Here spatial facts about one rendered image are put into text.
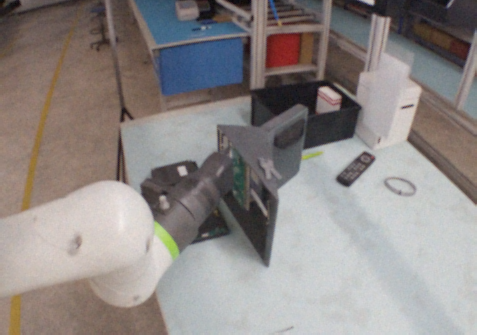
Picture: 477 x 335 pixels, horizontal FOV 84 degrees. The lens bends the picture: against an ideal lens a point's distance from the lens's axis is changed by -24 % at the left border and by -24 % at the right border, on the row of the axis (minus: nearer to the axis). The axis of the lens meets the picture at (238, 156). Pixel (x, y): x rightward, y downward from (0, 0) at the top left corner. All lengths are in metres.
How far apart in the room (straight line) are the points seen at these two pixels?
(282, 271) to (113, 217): 0.45
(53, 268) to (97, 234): 0.06
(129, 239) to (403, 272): 0.60
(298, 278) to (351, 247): 0.15
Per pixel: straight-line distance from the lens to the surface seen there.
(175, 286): 0.69
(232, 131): 0.69
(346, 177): 0.91
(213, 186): 0.56
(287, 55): 2.51
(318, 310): 0.67
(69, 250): 0.35
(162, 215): 0.50
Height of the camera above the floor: 1.60
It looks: 38 degrees down
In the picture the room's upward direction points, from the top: 1 degrees clockwise
